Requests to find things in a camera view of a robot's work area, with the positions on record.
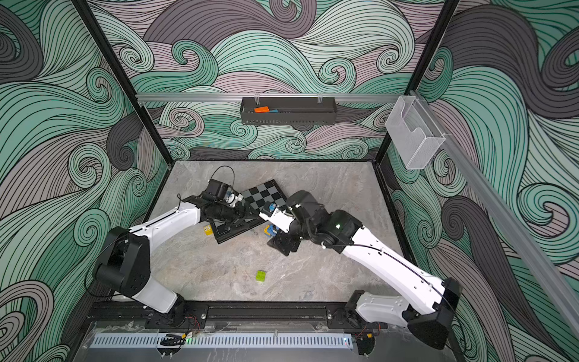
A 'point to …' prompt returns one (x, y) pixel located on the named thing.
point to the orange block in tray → (261, 109)
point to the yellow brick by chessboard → (208, 230)
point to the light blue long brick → (272, 229)
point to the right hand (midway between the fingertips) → (280, 227)
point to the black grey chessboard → (252, 201)
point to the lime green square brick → (261, 275)
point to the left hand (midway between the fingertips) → (256, 218)
